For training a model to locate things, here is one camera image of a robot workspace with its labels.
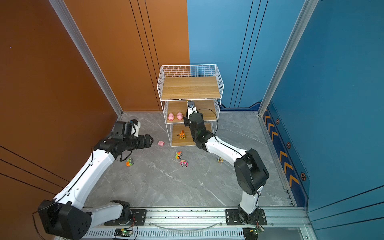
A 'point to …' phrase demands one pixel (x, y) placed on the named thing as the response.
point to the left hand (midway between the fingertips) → (146, 139)
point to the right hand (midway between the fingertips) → (189, 109)
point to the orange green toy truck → (178, 155)
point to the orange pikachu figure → (182, 135)
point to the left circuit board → (123, 232)
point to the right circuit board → (257, 230)
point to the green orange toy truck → (129, 162)
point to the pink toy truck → (184, 163)
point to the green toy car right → (220, 159)
